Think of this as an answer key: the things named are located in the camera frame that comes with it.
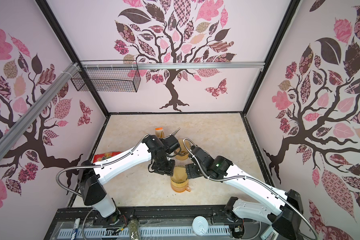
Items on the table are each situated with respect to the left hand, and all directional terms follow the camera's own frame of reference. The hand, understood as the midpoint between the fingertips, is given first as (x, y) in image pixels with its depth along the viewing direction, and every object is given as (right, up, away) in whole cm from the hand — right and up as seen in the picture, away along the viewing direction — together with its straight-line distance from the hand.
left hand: (167, 176), depth 73 cm
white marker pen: (-43, -23, -3) cm, 49 cm away
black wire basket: (-57, +64, +49) cm, 99 cm away
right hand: (+12, +3, +3) cm, 13 cm away
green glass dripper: (+6, -5, +2) cm, 9 cm away
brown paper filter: (+6, 0, +2) cm, 6 cm away
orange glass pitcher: (+7, -10, +8) cm, 14 cm away
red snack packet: (-44, +6, +18) cm, 48 cm away
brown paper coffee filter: (+9, +17, -11) cm, 22 cm away
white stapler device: (+46, -25, -6) cm, 53 cm away
